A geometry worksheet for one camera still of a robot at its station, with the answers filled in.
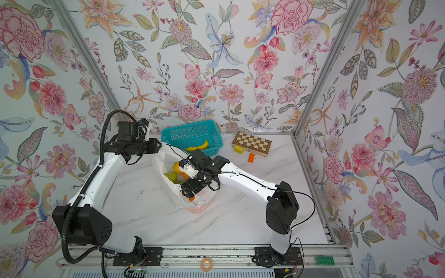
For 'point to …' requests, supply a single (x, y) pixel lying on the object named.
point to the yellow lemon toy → (177, 168)
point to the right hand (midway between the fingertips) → (190, 186)
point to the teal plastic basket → (194, 135)
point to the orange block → (251, 158)
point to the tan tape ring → (202, 263)
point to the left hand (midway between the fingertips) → (160, 143)
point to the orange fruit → (191, 199)
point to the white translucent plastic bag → (163, 158)
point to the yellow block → (239, 149)
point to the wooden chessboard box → (255, 145)
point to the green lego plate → (325, 260)
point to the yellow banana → (200, 147)
